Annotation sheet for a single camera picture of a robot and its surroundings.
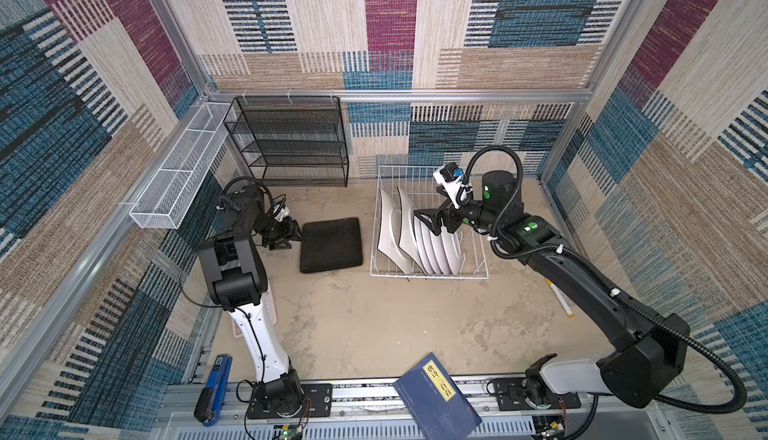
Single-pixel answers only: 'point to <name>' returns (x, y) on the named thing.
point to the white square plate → (406, 230)
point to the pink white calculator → (254, 326)
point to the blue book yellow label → (435, 402)
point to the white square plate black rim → (388, 230)
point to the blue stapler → (210, 398)
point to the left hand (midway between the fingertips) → (296, 237)
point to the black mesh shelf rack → (291, 141)
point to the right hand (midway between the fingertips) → (429, 204)
